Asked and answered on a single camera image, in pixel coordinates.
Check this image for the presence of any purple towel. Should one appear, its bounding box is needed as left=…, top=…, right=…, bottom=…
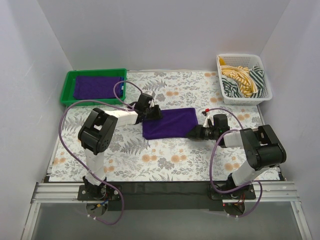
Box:
left=142, top=107, right=198, bottom=140
left=73, top=76, right=121, bottom=100

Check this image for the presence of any blue towel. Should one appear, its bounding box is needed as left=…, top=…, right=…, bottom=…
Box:
left=118, top=77, right=125, bottom=98

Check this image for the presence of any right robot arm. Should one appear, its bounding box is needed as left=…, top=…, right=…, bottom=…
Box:
left=186, top=114, right=287, bottom=198

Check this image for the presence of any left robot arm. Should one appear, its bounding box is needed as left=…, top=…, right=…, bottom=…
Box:
left=78, top=93, right=163, bottom=200

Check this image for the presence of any green white striped towel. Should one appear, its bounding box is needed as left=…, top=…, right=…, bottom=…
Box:
left=221, top=66, right=265, bottom=98

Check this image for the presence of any yellow white striped towel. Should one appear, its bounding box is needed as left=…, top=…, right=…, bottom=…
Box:
left=220, top=65, right=258, bottom=98

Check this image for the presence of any white plastic laundry basket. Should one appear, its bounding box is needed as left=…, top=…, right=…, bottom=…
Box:
left=216, top=53, right=273, bottom=105

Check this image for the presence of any green plastic tray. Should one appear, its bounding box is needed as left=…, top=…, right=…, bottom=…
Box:
left=60, top=68, right=127, bottom=107

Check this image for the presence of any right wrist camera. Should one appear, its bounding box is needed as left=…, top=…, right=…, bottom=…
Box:
left=202, top=108, right=214, bottom=128

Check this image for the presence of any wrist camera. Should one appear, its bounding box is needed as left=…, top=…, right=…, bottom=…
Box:
left=150, top=91, right=156, bottom=107
left=202, top=108, right=214, bottom=128

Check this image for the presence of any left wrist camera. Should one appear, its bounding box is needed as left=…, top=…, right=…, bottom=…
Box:
left=150, top=91, right=156, bottom=107

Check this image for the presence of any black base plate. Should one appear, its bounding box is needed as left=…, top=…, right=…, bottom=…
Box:
left=77, top=181, right=251, bottom=213

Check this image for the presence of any aluminium rail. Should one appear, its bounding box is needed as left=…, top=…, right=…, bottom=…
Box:
left=31, top=181, right=300, bottom=203

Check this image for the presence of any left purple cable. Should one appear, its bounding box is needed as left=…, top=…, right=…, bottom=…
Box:
left=58, top=80, right=154, bottom=225

